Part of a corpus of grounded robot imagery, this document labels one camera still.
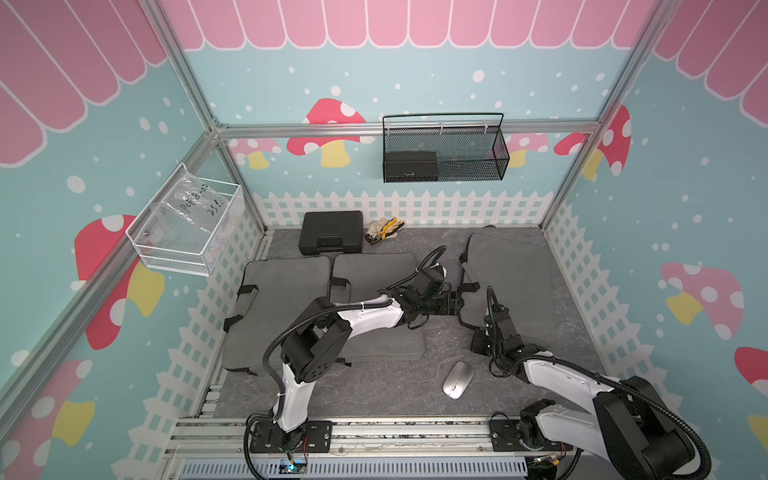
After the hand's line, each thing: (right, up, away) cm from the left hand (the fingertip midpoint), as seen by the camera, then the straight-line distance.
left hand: (455, 307), depth 89 cm
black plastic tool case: (-40, +25, +27) cm, 55 cm away
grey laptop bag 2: (-30, +8, +14) cm, 34 cm away
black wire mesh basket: (-3, +50, +5) cm, 50 cm away
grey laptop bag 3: (+27, +10, +18) cm, 34 cm away
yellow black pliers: (-23, +27, +31) cm, 47 cm away
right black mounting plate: (+10, -30, -15) cm, 35 cm away
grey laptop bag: (-54, +4, +8) cm, 55 cm away
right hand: (+6, -9, +2) cm, 12 cm away
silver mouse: (-1, -19, -7) cm, 20 cm away
